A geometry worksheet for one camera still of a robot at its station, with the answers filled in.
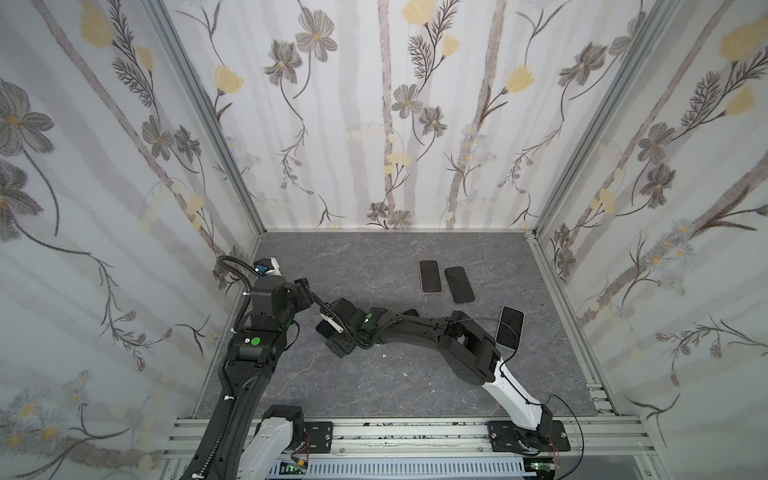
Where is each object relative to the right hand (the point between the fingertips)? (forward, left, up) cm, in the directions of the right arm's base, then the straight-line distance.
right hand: (331, 324), depth 90 cm
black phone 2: (+19, -43, -4) cm, 47 cm away
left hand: (+4, +8, +22) cm, 23 cm away
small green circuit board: (-36, +4, -4) cm, 36 cm away
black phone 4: (-4, 0, +6) cm, 7 cm away
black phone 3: (+2, -57, -1) cm, 57 cm away
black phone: (+22, -33, -6) cm, 40 cm away
